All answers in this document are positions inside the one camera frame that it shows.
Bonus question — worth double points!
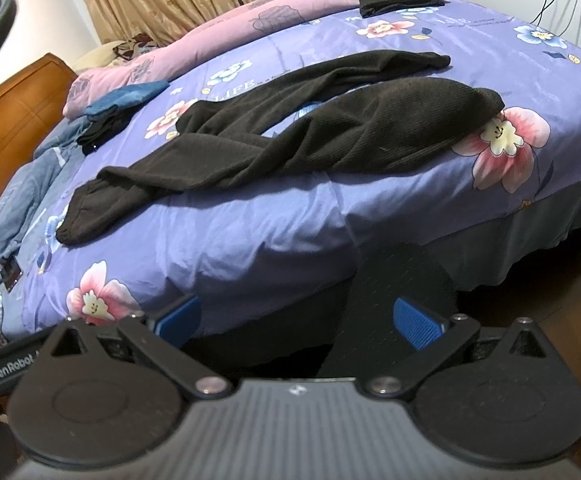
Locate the light blue denim jeans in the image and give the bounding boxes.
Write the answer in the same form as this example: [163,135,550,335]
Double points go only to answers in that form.
[0,117,89,283]

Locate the pink floral quilt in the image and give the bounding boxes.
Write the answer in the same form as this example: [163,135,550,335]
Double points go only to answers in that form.
[63,0,360,119]

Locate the small dark folded garment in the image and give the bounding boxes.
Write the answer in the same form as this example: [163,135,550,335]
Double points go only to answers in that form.
[77,106,136,155]

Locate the purple floral bed sheet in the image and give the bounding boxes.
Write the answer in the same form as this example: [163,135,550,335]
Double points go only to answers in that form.
[3,0,581,338]

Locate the cream patterned pillow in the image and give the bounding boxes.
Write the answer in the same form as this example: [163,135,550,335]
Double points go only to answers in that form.
[70,34,159,74]

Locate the wooden headboard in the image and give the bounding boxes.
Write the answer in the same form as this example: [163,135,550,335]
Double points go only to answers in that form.
[0,53,77,195]

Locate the black knit pants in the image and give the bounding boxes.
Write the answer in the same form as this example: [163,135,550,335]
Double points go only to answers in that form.
[56,50,504,247]

